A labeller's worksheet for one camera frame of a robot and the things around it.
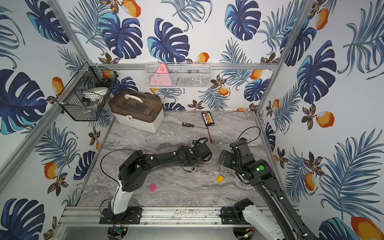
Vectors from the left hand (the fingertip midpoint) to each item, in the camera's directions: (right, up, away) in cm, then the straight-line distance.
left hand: (199, 160), depth 89 cm
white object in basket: (-56, +38, -9) cm, 69 cm away
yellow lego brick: (+11, -9, -5) cm, 15 cm away
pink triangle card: (-23, +49, +1) cm, 54 cm away
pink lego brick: (-26, -13, -7) cm, 30 cm away
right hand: (+13, +5, -15) cm, 21 cm away
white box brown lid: (-39, +31, +11) cm, 51 cm away
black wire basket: (-66, +30, -7) cm, 72 cm away
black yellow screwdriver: (-7, +21, +21) cm, 31 cm away
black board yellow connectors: (+7, +27, +26) cm, 38 cm away
